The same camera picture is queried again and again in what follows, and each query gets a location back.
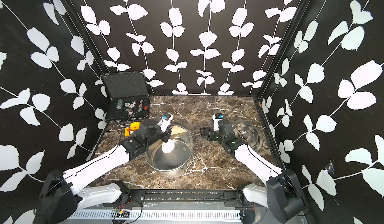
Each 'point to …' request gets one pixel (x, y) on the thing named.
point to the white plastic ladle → (168, 147)
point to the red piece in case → (146, 107)
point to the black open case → (127, 96)
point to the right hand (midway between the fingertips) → (205, 127)
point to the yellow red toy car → (134, 126)
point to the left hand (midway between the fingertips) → (173, 123)
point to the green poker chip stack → (120, 103)
